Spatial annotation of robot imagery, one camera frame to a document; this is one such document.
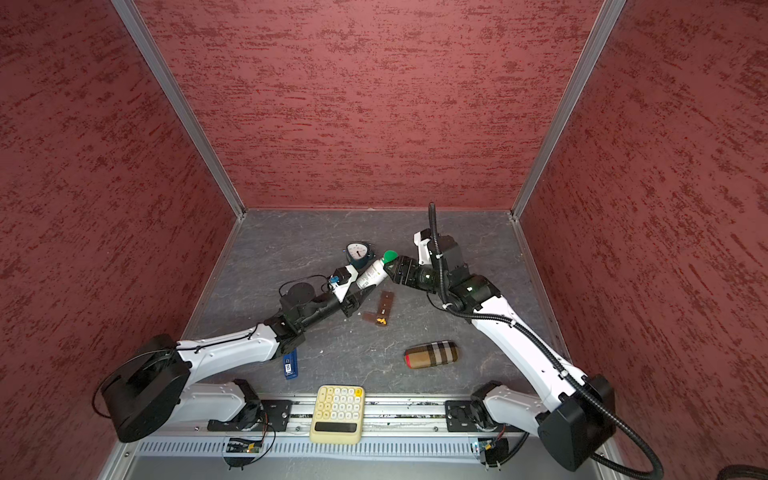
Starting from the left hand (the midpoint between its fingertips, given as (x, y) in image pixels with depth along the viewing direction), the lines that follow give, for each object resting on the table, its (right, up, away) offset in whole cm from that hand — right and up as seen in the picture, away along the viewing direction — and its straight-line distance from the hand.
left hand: (369, 282), depth 78 cm
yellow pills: (+3, -14, +13) cm, 19 cm away
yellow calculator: (-7, -32, -5) cm, 34 cm away
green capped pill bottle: (+2, +3, -4) cm, 5 cm away
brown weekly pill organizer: (+2, -13, +13) cm, 19 cm away
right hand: (+6, +2, -4) cm, 7 cm away
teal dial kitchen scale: (-5, +6, +25) cm, 26 cm away
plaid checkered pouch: (+17, -21, +3) cm, 27 cm away
